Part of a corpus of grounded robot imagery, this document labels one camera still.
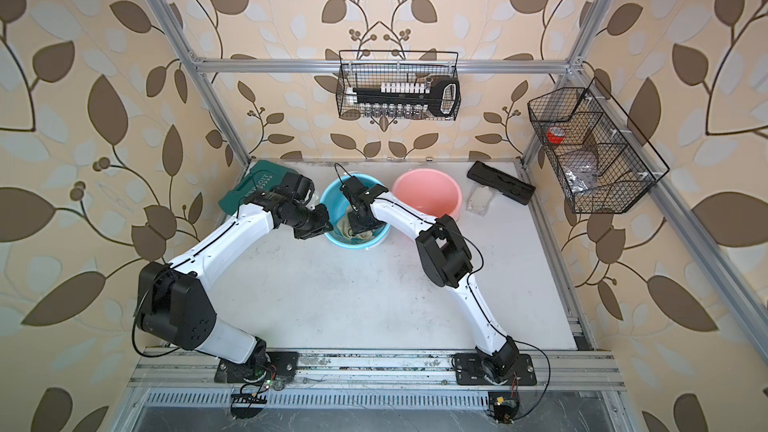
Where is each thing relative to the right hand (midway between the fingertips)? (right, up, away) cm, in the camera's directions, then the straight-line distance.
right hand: (363, 224), depth 99 cm
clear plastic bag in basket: (+56, +15, -27) cm, 64 cm away
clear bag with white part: (+41, +8, +6) cm, 42 cm away
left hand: (-8, +2, -15) cm, 17 cm away
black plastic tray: (+51, +15, +14) cm, 55 cm away
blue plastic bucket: (-9, +8, -3) cm, 13 cm away
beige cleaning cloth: (-5, -1, -3) cm, 6 cm away
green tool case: (-39, +17, +10) cm, 44 cm away
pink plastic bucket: (+22, +11, -11) cm, 27 cm away
